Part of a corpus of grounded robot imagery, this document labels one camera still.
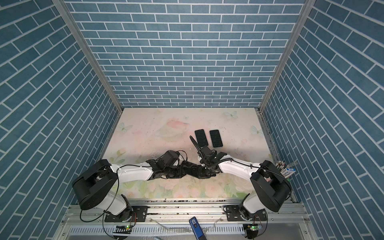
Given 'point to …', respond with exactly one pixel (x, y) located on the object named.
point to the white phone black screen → (216, 138)
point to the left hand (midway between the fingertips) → (186, 175)
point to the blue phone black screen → (202, 139)
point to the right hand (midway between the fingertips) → (196, 175)
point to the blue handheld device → (197, 229)
